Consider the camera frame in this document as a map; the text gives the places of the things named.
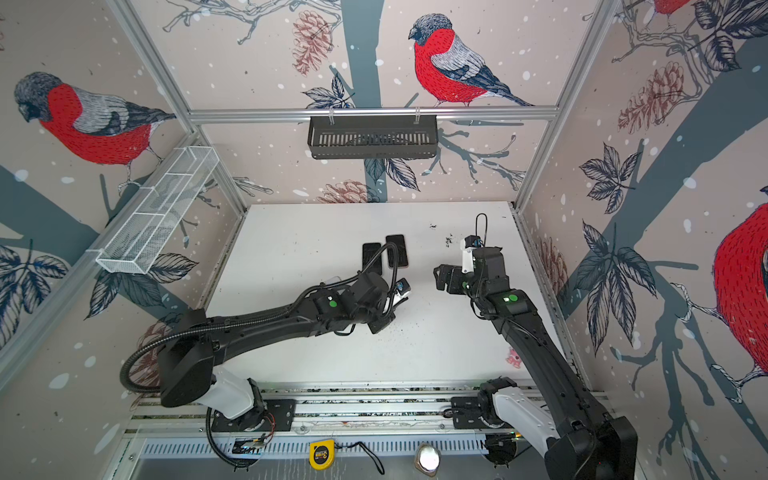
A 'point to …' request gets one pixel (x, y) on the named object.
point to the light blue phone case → (369, 251)
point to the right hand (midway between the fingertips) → (446, 273)
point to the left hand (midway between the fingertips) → (393, 309)
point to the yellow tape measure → (321, 454)
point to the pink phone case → (399, 240)
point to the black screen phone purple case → (369, 251)
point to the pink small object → (514, 358)
